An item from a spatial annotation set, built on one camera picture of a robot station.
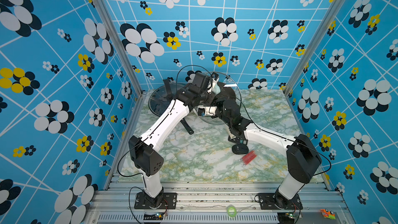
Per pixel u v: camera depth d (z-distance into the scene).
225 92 1.11
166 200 0.73
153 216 0.72
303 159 0.45
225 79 1.17
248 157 0.87
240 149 0.89
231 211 0.72
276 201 0.65
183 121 0.94
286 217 0.71
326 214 0.69
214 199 0.75
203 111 0.69
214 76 0.66
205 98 0.66
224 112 0.65
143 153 0.43
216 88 0.76
